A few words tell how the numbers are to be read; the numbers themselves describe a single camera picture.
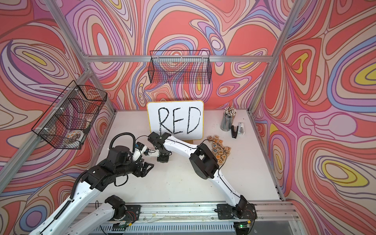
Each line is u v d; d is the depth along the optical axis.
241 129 1.05
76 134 0.72
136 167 0.64
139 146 0.64
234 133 1.02
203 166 0.57
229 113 0.93
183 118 0.90
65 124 0.73
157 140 0.75
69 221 0.41
